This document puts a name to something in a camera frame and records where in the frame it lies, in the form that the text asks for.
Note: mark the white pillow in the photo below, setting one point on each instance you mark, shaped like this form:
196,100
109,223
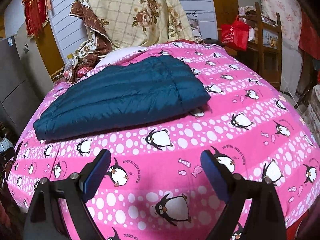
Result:
119,54

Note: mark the dark teal down jacket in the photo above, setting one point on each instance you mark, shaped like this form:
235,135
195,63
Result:
154,89

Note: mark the red shopping bag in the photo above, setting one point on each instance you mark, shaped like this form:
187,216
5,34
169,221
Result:
235,35

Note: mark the pink penguin bedspread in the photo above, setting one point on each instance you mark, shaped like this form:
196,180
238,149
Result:
156,187

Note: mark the red tasselled hanging decoration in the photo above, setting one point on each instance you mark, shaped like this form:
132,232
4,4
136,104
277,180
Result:
36,16

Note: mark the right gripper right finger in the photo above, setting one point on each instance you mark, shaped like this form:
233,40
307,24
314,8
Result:
265,219

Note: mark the cream floral quilt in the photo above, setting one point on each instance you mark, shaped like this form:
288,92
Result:
134,23

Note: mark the grey refrigerator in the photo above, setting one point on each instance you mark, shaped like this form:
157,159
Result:
24,80

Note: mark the wooden shelf rack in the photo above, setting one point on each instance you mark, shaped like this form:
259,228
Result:
266,46

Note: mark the brown patterned blanket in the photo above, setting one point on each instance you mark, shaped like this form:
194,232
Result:
91,51

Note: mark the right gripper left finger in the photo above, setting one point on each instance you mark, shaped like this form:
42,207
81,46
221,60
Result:
44,218

